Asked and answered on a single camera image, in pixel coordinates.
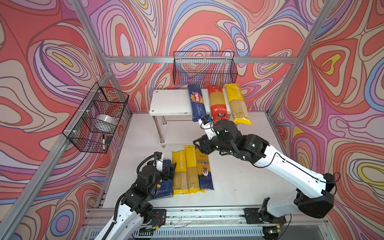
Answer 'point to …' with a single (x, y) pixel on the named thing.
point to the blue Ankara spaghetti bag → (204, 171)
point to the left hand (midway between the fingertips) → (169, 161)
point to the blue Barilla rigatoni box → (164, 188)
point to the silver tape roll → (109, 119)
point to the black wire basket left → (92, 127)
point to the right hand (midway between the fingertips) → (200, 145)
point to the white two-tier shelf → (172, 102)
